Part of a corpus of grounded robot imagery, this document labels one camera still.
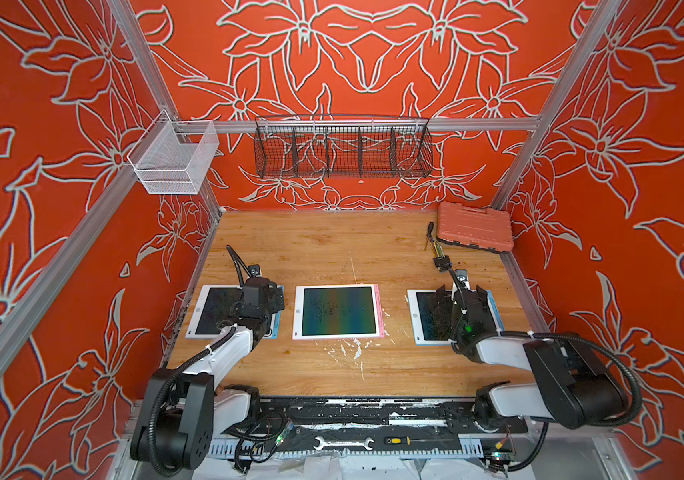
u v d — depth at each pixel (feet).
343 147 3.19
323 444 2.28
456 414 2.39
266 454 2.27
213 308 3.03
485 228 3.52
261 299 2.27
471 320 2.25
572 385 1.41
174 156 2.95
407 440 2.29
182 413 1.35
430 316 2.95
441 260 3.38
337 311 3.03
